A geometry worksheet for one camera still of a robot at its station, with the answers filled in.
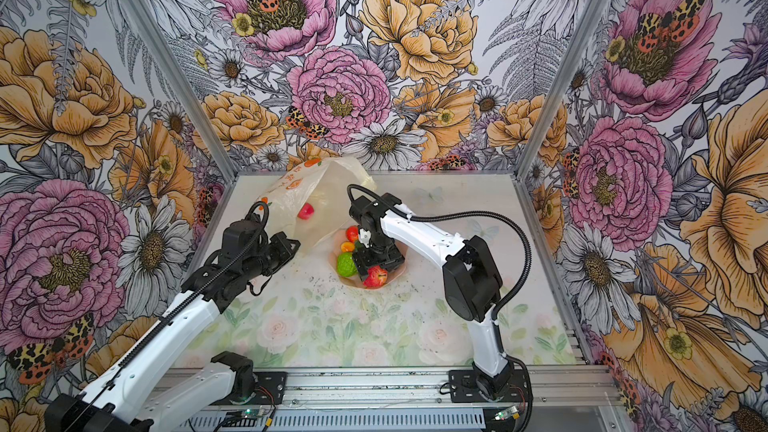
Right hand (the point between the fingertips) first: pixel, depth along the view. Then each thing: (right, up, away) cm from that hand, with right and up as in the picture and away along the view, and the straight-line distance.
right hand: (379, 280), depth 81 cm
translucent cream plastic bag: (-20, +22, +7) cm, 30 cm away
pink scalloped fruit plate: (-7, -2, +8) cm, 11 cm away
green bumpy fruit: (-10, +3, +5) cm, 11 cm away
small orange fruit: (-10, +7, +13) cm, 18 cm away
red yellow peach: (-9, +11, +15) cm, 21 cm away
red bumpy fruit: (-1, 0, +2) cm, 2 cm away
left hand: (-20, +8, -2) cm, 22 cm away
